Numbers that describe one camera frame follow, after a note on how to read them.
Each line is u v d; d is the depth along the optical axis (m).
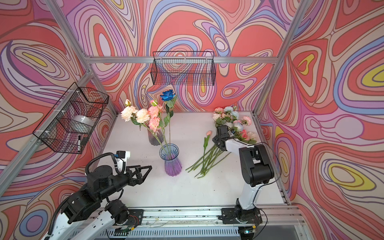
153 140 0.97
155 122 0.66
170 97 0.68
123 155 0.59
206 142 1.01
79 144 0.72
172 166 0.90
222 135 0.78
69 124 0.70
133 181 0.57
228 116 1.11
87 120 0.73
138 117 0.66
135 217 0.72
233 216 0.72
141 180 0.58
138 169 0.57
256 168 0.49
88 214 0.46
